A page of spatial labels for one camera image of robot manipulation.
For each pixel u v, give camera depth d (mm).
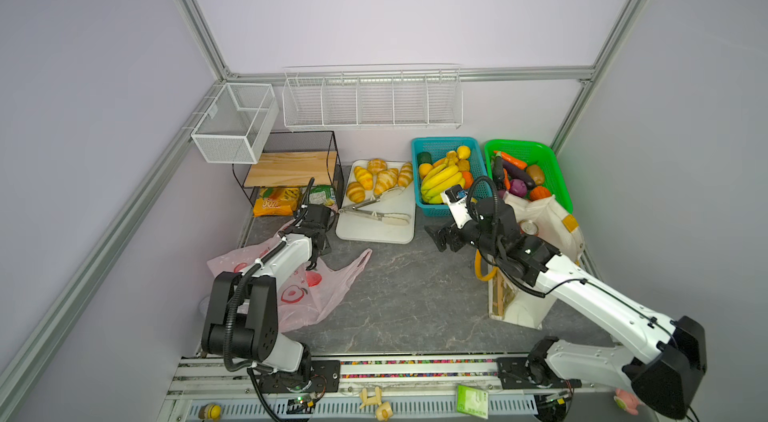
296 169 1017
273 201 997
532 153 1167
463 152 1154
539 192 1044
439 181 1001
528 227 890
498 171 1089
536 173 1117
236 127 981
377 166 1152
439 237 663
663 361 381
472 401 689
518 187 1060
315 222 726
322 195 1046
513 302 806
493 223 532
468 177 1089
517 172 1120
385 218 1011
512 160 1157
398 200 1095
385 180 1113
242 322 438
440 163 1143
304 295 868
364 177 1145
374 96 995
